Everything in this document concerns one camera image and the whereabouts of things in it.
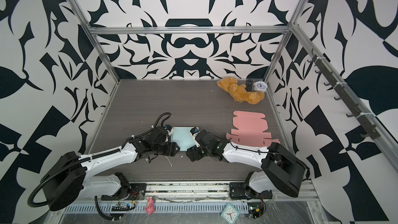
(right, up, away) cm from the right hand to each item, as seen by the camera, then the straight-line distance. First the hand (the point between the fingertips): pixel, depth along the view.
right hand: (191, 150), depth 83 cm
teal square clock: (+17, -22, -16) cm, 32 cm away
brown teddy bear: (+30, +31, +19) cm, 47 cm away
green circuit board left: (-31, -22, -10) cm, 40 cm away
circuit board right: (+29, -23, -12) cm, 39 cm away
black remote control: (+41, +37, +33) cm, 64 cm away
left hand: (-8, +2, +1) cm, 8 cm away
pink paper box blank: (+35, +8, +11) cm, 37 cm away
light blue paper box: (-6, +7, +3) cm, 9 cm away
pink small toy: (-17, -19, -16) cm, 30 cm away
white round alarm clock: (+48, +36, +31) cm, 68 cm away
